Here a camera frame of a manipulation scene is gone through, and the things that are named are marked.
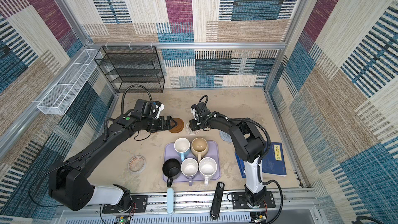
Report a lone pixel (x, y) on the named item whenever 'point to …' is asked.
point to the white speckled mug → (208, 168)
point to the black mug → (171, 168)
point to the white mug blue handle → (182, 147)
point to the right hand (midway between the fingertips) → (197, 125)
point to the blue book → (273, 162)
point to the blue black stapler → (241, 165)
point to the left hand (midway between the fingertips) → (171, 124)
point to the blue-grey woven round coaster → (225, 137)
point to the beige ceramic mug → (199, 148)
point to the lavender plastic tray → (213, 152)
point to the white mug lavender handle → (189, 168)
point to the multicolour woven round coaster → (189, 131)
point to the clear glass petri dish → (137, 164)
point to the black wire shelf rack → (129, 65)
